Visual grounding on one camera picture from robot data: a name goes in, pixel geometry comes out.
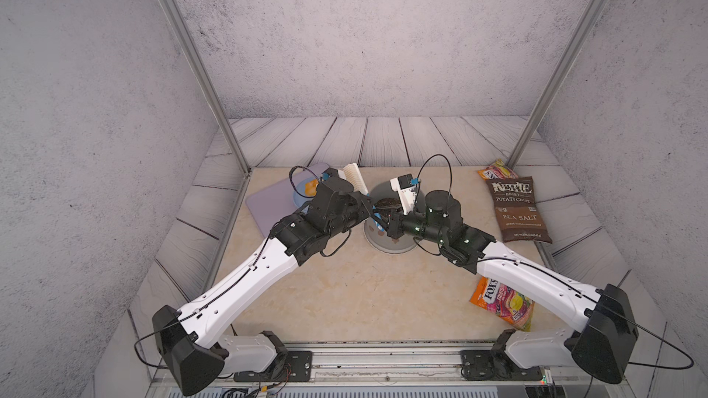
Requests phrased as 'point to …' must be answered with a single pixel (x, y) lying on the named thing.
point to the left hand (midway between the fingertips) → (380, 202)
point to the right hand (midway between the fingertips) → (371, 214)
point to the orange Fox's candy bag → (498, 170)
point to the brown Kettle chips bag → (517, 211)
